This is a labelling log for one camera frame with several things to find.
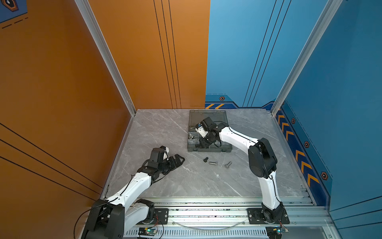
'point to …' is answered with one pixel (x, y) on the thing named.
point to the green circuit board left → (145, 231)
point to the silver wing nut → (192, 137)
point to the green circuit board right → (274, 232)
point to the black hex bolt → (205, 159)
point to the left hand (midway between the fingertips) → (180, 161)
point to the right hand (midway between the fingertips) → (202, 142)
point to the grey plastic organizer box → (196, 116)
